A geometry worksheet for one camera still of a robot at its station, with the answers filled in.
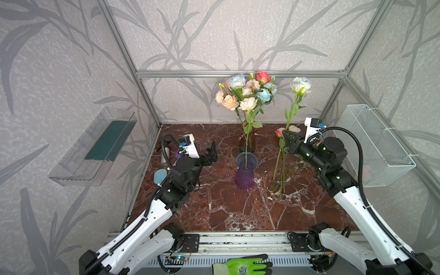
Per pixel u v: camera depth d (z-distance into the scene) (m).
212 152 0.62
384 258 0.39
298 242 0.74
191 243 0.74
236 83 0.73
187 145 0.57
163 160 0.47
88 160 0.64
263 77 0.86
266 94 0.83
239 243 0.75
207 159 0.61
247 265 0.67
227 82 0.77
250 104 0.71
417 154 0.60
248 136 0.76
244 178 0.89
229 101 0.79
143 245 0.54
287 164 1.00
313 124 0.58
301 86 0.62
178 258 0.71
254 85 0.82
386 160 0.60
